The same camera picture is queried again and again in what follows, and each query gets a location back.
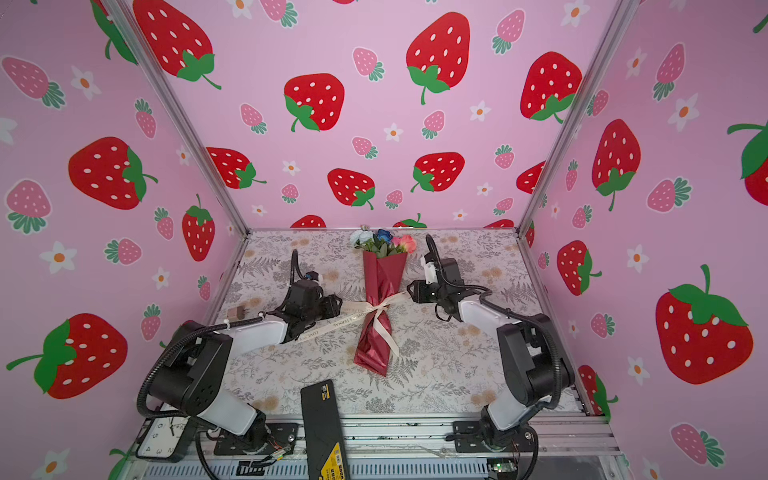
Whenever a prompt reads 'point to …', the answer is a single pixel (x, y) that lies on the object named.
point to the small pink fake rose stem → (396, 241)
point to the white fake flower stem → (361, 237)
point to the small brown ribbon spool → (234, 313)
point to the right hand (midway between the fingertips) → (412, 286)
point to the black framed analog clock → (171, 437)
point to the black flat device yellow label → (326, 453)
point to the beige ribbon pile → (355, 312)
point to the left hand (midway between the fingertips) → (336, 300)
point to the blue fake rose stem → (385, 235)
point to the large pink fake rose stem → (409, 242)
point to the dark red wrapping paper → (383, 275)
